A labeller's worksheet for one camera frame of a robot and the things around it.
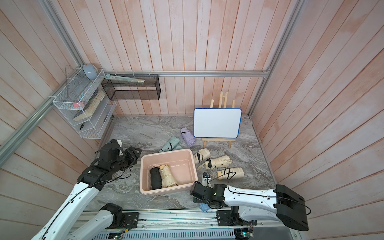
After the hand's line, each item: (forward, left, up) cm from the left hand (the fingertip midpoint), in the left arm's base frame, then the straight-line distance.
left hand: (139, 154), depth 76 cm
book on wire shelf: (+22, +28, +13) cm, 38 cm away
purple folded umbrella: (+24, -25, -16) cm, 38 cm away
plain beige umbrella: (-8, -14, -13) cm, 21 cm away
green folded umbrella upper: (+17, -13, -15) cm, 26 cm away
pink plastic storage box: (+4, -22, -18) cm, 28 cm away
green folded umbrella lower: (+15, -18, -16) cm, 29 cm away
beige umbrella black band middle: (+3, -44, -14) cm, 46 cm away
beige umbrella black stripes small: (+9, -34, -15) cm, 38 cm away
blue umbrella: (-21, -34, -16) cm, 43 cm away
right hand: (-15, -32, -19) cm, 40 cm away
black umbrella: (-6, -7, -17) cm, 19 cm away
